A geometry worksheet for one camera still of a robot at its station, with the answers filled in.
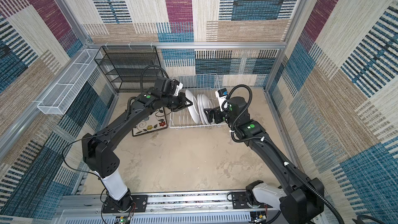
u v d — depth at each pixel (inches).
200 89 46.6
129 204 28.0
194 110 32.0
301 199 14.8
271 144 18.8
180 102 27.7
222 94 25.1
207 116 28.1
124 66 42.5
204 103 35.6
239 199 28.9
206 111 28.3
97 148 17.2
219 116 26.1
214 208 28.7
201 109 34.3
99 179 20.5
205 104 36.0
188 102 30.2
